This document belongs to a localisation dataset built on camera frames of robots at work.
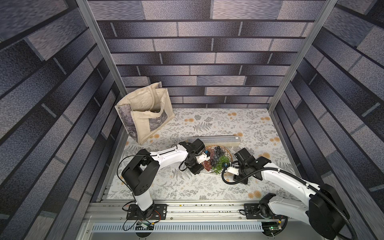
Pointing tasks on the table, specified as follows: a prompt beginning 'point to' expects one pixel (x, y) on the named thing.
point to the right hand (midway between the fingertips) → (235, 172)
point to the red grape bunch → (208, 163)
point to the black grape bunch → (218, 151)
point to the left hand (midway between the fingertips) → (199, 171)
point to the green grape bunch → (218, 168)
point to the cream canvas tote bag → (144, 109)
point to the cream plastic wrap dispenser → (215, 140)
